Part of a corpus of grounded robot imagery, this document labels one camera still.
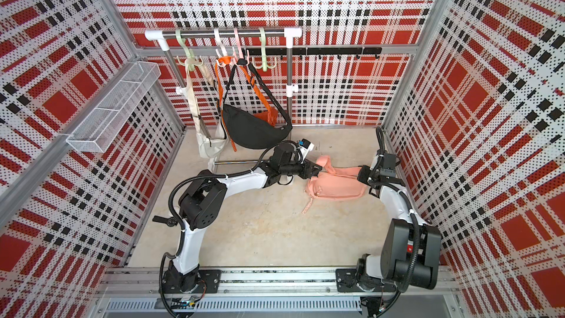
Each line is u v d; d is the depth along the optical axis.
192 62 0.72
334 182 0.96
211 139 0.87
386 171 0.68
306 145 0.82
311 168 0.83
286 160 0.76
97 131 0.70
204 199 0.56
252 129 0.92
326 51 0.89
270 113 0.92
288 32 0.65
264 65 0.70
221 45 0.68
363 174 0.79
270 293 0.73
